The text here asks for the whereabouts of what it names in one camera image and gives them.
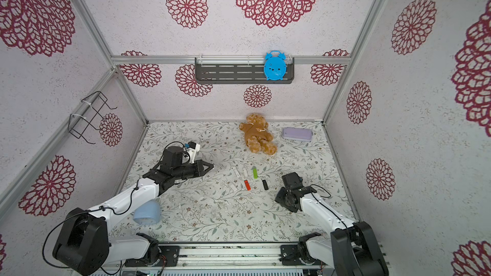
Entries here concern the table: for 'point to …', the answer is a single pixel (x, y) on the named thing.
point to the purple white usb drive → (236, 172)
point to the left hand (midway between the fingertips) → (212, 167)
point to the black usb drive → (265, 184)
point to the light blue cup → (148, 213)
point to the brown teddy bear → (259, 139)
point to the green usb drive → (255, 173)
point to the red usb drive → (247, 184)
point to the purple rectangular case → (302, 134)
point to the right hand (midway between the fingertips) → (278, 197)
